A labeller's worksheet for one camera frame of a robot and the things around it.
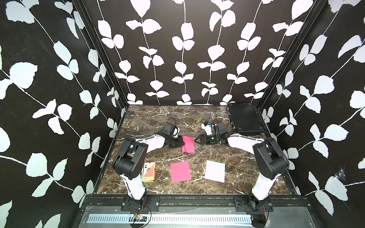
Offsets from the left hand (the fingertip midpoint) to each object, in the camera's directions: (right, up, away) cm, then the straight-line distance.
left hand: (185, 140), depth 94 cm
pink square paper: (+2, -4, +2) cm, 5 cm away
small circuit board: (-23, -36, -23) cm, 48 cm away
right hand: (+8, +2, -3) cm, 8 cm away
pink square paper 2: (-3, -18, -8) cm, 20 cm away
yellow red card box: (-21, -18, -11) cm, 30 cm away
